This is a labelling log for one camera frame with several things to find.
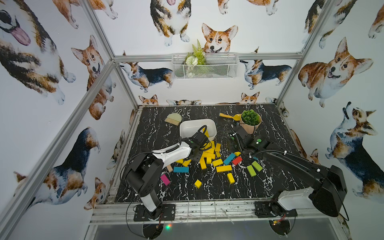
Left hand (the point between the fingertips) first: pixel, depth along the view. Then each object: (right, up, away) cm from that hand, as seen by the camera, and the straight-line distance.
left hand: (196, 152), depth 91 cm
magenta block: (-17, -13, -7) cm, 23 cm away
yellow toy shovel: (+30, +22, +23) cm, 44 cm away
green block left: (+32, -10, -5) cm, 34 cm away
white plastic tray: (-6, +14, +16) cm, 22 cm away
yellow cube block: (+1, -15, -10) cm, 18 cm away
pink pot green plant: (+35, +19, +7) cm, 40 cm away
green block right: (+36, -7, -3) cm, 37 cm away
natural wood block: (-15, -9, -3) cm, 18 cm away
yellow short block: (+20, -12, -9) cm, 25 cm away
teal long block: (-9, -9, -3) cm, 13 cm away
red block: (+25, -5, +1) cm, 26 cm away
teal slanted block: (+20, -4, +1) cm, 21 cm away
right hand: (+19, +8, -11) cm, 23 cm away
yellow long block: (+17, -9, -2) cm, 19 cm away
